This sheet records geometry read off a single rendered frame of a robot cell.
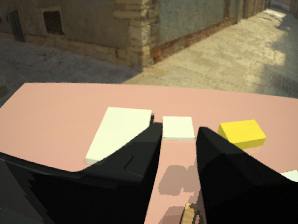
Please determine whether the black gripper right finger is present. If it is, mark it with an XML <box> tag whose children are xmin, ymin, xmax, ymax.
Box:
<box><xmin>196</xmin><ymin>127</ymin><xmax>298</xmax><ymax>224</ymax></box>

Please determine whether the tan wooden bar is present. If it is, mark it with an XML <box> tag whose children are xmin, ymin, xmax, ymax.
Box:
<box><xmin>180</xmin><ymin>202</ymin><xmax>198</xmax><ymax>224</ymax></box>

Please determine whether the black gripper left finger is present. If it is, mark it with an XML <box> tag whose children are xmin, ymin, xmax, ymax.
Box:
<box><xmin>0</xmin><ymin>123</ymin><xmax>162</xmax><ymax>224</ymax></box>

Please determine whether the yellow rectangular block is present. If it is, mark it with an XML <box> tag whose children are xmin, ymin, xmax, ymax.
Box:
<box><xmin>217</xmin><ymin>120</ymin><xmax>266</xmax><ymax>149</ymax></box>

